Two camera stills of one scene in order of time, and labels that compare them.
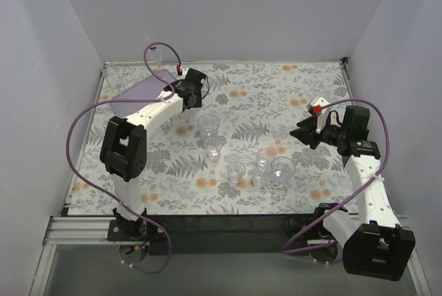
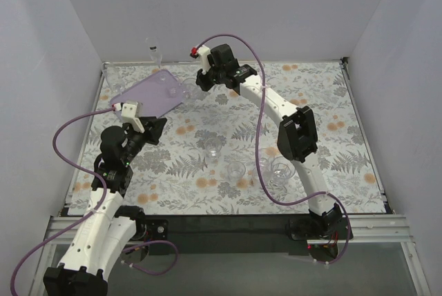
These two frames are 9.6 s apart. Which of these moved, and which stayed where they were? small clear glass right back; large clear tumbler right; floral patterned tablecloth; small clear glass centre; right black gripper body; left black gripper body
Moved: right black gripper body; left black gripper body
Stayed: large clear tumbler right; floral patterned tablecloth; small clear glass centre; small clear glass right back
